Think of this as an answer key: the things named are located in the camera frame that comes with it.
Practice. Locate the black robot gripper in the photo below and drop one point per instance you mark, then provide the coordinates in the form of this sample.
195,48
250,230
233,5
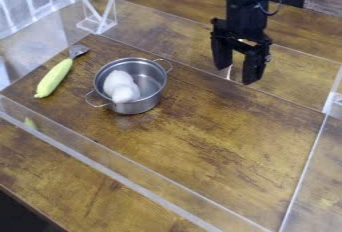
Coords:
241,33

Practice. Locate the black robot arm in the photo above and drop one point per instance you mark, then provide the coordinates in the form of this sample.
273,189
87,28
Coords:
240,33

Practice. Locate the silver metal pot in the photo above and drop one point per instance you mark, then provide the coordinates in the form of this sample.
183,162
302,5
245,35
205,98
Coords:
150,75

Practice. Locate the clear acrylic triangle stand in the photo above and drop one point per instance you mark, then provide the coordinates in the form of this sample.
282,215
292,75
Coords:
98,23

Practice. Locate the grey metal spatula head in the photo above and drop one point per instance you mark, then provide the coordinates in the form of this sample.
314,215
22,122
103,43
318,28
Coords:
78,50

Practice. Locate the yellow green corn cob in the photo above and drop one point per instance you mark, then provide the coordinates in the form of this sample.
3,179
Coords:
53,79

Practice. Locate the clear acrylic front barrier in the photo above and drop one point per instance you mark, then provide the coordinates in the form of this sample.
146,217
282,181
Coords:
183,201

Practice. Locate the clear acrylic barrier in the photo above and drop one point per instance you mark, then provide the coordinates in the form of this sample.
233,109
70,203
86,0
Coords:
316,206
183,201

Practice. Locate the clear acrylic right barrier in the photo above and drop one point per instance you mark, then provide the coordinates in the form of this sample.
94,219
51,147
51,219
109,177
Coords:
316,206

